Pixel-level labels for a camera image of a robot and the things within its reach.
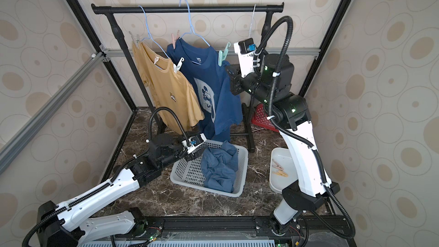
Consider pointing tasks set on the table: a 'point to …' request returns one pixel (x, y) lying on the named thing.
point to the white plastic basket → (190, 172)
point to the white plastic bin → (283, 170)
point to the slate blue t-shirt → (219, 166)
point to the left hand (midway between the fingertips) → (206, 137)
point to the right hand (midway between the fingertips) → (235, 64)
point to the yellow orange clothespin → (280, 172)
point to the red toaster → (259, 118)
